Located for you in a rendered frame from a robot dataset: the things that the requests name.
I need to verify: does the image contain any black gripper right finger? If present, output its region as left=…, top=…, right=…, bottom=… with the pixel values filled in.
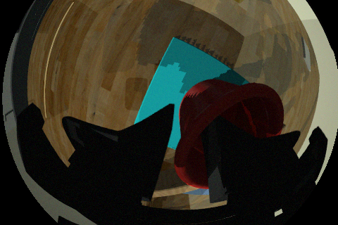
left=201, top=115, right=301, bottom=203

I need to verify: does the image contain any light brown wooden bar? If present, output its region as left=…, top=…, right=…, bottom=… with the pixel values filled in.
left=152, top=124, right=287, bottom=198

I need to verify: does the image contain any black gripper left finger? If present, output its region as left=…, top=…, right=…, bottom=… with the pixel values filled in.
left=62, top=103, right=175, bottom=202

